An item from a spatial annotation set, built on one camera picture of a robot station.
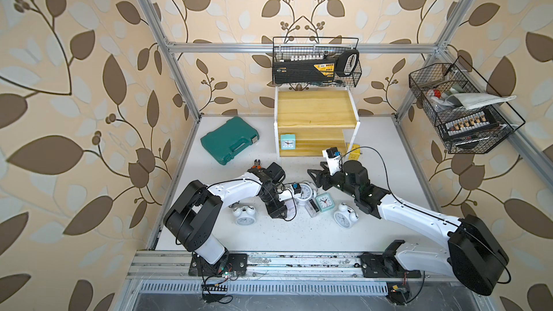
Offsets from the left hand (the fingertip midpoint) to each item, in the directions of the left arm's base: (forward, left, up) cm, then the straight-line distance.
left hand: (282, 210), depth 85 cm
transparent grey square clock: (0, -12, +3) cm, 12 cm away
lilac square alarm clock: (0, -4, 0) cm, 4 cm away
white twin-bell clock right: (-4, -23, +6) cm, 24 cm away
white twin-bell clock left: (-4, +14, +4) cm, 15 cm away
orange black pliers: (+22, +12, -2) cm, 25 cm away
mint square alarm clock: (+21, -2, +17) cm, 27 cm away
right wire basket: (+39, -60, +32) cm, 78 cm away
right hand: (+12, -12, +13) cm, 22 cm away
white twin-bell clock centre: (+6, -10, +2) cm, 12 cm away
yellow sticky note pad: (+25, -33, +3) cm, 42 cm away
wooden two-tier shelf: (+20, -13, +31) cm, 39 cm away
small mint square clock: (+4, -18, 0) cm, 18 cm away
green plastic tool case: (+33, +29, +1) cm, 44 cm away
